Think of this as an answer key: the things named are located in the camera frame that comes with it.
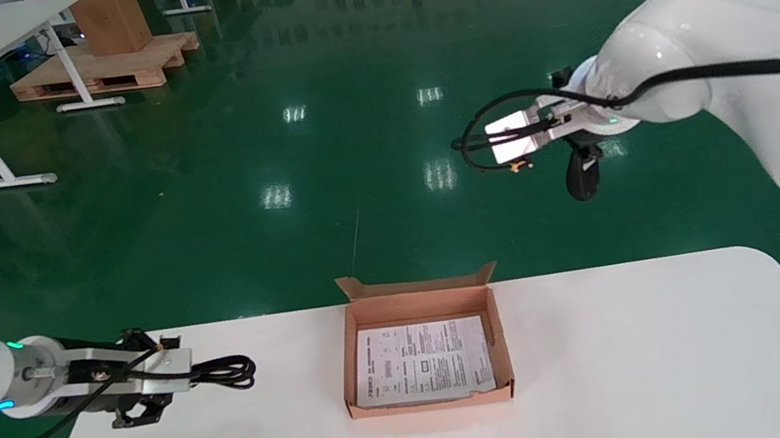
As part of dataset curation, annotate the white printed manual sheet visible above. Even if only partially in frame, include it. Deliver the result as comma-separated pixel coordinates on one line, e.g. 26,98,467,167
344,307,499,417

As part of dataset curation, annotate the wooden pallet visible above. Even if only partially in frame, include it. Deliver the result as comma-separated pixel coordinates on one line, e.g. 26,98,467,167
6,25,206,113

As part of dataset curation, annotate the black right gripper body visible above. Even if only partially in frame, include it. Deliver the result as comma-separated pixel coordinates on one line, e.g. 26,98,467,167
566,136,606,172

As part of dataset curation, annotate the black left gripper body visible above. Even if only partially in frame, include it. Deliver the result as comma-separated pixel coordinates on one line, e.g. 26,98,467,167
55,323,170,421

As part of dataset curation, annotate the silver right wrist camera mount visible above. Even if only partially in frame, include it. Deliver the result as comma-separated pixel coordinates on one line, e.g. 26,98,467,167
482,93,591,168

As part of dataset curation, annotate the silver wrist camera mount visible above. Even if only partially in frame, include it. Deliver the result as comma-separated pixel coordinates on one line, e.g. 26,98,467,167
65,331,200,412
482,93,591,168

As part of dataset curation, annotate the open brown cardboard storage box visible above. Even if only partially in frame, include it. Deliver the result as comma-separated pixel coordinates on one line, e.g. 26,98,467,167
323,250,522,429

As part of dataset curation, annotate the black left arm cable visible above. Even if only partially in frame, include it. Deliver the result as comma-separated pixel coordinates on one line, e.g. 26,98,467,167
0,304,179,438

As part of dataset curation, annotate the tall brown cardboard box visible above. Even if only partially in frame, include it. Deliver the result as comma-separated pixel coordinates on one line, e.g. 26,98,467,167
62,0,156,64

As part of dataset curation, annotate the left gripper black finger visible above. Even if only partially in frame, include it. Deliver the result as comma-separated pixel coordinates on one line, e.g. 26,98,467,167
119,319,185,359
107,390,177,432

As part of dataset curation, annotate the small black cable bundle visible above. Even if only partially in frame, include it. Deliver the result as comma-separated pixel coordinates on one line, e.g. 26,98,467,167
562,157,606,206

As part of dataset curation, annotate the black power cable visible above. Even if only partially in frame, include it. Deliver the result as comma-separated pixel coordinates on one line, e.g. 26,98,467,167
187,350,261,400

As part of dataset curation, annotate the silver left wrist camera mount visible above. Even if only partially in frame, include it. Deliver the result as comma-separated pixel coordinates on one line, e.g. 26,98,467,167
65,331,200,412

